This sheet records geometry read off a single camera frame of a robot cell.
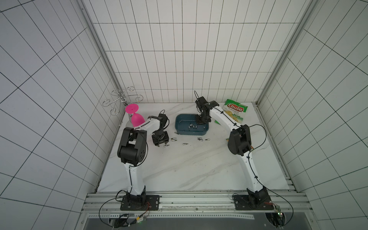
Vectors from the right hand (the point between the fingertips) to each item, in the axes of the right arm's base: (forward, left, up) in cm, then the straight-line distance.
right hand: (193, 123), depth 100 cm
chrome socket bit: (-11, +13, -5) cm, 18 cm away
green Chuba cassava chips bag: (+19, -33, -5) cm, 38 cm away
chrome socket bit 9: (0, -2, -5) cm, 5 cm away
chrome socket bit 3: (-9, -5, -5) cm, 12 cm away
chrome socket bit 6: (-16, +18, -5) cm, 25 cm away
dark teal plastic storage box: (+1, +5, -4) cm, 7 cm away
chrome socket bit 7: (-6, +12, -5) cm, 14 cm away
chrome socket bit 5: (-10, -5, -6) cm, 13 cm away
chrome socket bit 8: (0, 0, -5) cm, 5 cm away
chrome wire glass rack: (+23, +63, +4) cm, 67 cm away
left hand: (-16, +21, -4) cm, 27 cm away
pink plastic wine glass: (-10, +35, +14) cm, 39 cm away
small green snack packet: (-26, -16, +23) cm, 38 cm away
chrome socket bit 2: (-14, +6, -5) cm, 16 cm away
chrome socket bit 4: (-10, -10, -6) cm, 15 cm away
